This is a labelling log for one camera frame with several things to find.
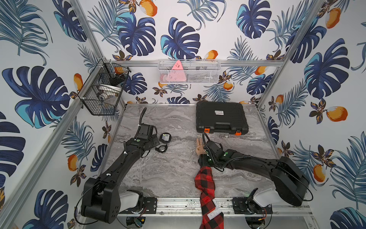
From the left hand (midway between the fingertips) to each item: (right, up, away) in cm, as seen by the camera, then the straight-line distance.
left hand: (153, 139), depth 85 cm
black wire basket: (-31, +26, -2) cm, 41 cm away
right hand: (+30, -14, +2) cm, 33 cm away
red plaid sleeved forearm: (+32, -37, -15) cm, 51 cm away
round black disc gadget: (+5, -1, +15) cm, 16 cm away
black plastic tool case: (+46, +13, +22) cm, 53 cm away
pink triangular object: (+14, +40, +5) cm, 43 cm away
